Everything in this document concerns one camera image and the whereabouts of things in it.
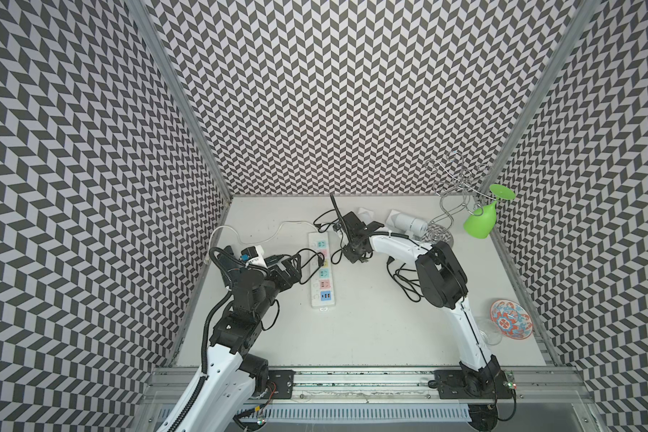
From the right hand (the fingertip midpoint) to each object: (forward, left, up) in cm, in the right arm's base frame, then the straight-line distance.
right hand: (354, 252), depth 101 cm
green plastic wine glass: (-3, -39, +21) cm, 44 cm away
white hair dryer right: (+6, -23, +7) cm, 25 cm away
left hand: (-16, +20, +19) cm, 31 cm away
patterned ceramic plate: (-25, -49, 0) cm, 55 cm away
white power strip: (-9, +12, +3) cm, 15 cm away
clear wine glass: (-29, -40, +1) cm, 50 cm away
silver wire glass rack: (+4, -31, +29) cm, 43 cm away
